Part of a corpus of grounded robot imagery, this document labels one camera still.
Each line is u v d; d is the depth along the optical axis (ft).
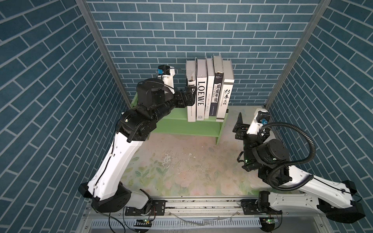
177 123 2.68
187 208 2.47
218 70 1.96
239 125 1.64
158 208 2.41
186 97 1.58
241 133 1.60
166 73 1.46
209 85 2.00
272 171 1.28
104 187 1.20
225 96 2.06
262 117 1.36
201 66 2.07
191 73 1.96
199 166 2.92
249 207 2.42
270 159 1.22
